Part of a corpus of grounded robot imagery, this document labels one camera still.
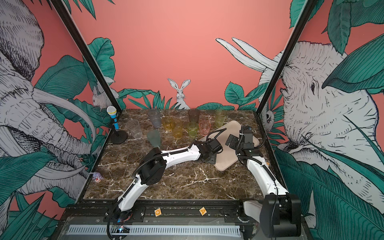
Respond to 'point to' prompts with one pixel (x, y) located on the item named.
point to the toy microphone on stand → (118, 137)
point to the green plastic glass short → (192, 128)
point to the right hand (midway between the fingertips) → (233, 137)
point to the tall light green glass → (220, 117)
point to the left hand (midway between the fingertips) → (212, 158)
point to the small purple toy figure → (97, 177)
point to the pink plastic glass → (204, 126)
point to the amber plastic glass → (168, 123)
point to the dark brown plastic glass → (194, 115)
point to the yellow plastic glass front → (176, 125)
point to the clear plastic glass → (134, 126)
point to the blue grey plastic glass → (155, 117)
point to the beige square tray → (227, 157)
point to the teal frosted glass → (154, 137)
